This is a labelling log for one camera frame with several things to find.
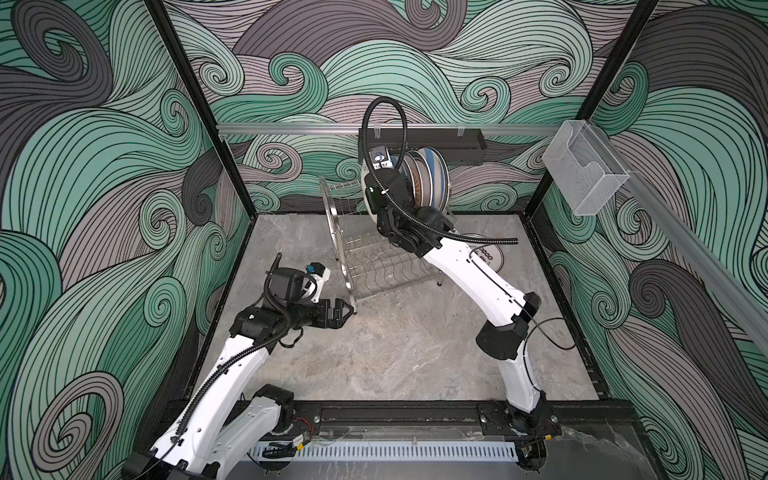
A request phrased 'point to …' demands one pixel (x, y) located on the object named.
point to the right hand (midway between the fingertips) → (392, 178)
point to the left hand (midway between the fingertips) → (339, 306)
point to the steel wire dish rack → (367, 261)
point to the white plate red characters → (490, 254)
